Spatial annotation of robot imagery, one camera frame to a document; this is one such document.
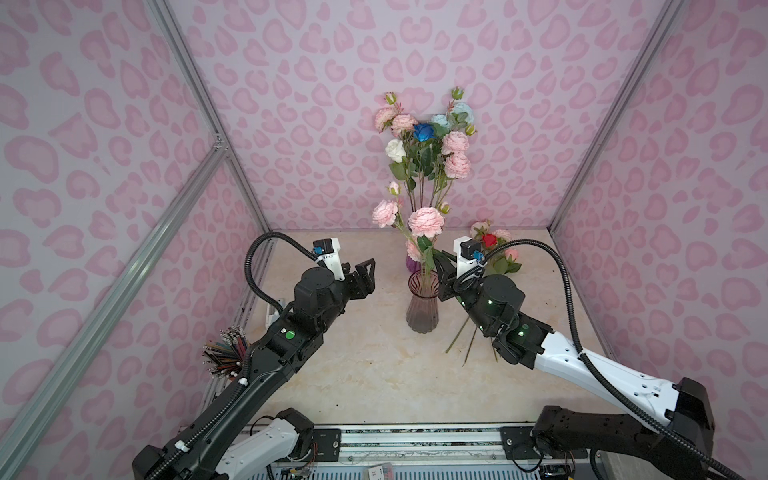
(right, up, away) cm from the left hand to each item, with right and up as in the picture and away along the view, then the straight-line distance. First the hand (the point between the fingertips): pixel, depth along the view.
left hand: (364, 258), depth 69 cm
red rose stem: (+42, +7, +41) cm, 59 cm away
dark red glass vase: (+16, -16, +22) cm, 31 cm away
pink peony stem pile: (+46, 0, +39) cm, 60 cm away
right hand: (+17, +1, -2) cm, 17 cm away
